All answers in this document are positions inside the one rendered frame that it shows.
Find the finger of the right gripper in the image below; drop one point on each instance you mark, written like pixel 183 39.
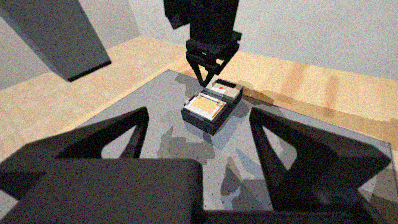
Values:
pixel 225 62
pixel 211 67

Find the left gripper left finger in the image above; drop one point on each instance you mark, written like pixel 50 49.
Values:
pixel 89 141

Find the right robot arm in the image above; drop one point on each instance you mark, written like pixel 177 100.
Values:
pixel 183 12

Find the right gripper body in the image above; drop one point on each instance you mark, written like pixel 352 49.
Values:
pixel 221 38

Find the white cassette dock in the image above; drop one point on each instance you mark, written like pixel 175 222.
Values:
pixel 220 89

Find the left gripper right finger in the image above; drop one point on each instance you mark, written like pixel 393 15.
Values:
pixel 325 160

